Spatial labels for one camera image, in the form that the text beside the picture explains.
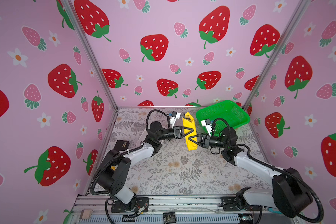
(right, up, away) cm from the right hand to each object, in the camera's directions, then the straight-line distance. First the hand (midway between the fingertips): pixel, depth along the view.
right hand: (189, 139), depth 70 cm
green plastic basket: (+43, +14, +43) cm, 63 cm away
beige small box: (-53, -38, 0) cm, 65 cm away
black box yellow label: (-45, -8, +25) cm, 52 cm away
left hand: (+2, +4, -1) cm, 4 cm away
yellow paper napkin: (0, +9, +1) cm, 10 cm away
